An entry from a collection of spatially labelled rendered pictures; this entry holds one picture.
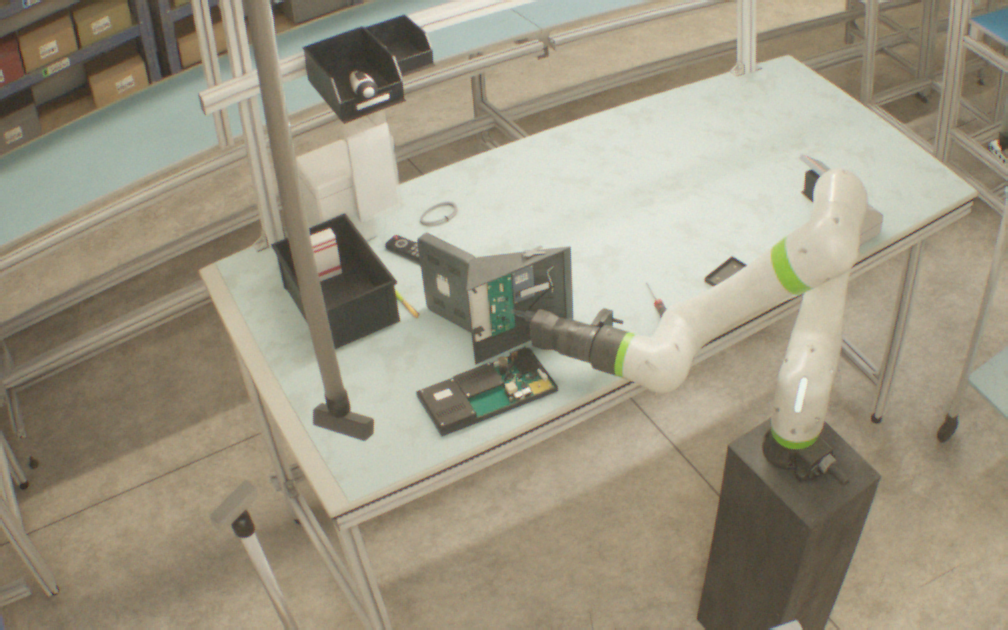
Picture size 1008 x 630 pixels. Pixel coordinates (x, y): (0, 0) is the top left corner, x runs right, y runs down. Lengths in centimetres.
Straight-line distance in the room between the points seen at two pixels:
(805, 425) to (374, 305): 98
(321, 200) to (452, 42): 127
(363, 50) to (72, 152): 150
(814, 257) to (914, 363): 193
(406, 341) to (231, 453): 138
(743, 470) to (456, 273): 77
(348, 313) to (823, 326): 104
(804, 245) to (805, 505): 63
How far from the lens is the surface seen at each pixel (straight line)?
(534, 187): 285
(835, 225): 204
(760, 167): 296
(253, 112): 258
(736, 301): 217
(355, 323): 245
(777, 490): 241
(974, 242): 461
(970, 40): 442
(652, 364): 217
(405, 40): 260
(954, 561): 339
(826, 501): 240
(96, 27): 556
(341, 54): 254
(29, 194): 362
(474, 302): 230
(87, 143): 376
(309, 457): 226
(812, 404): 230
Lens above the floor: 267
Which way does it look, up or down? 42 degrees down
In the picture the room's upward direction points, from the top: 5 degrees counter-clockwise
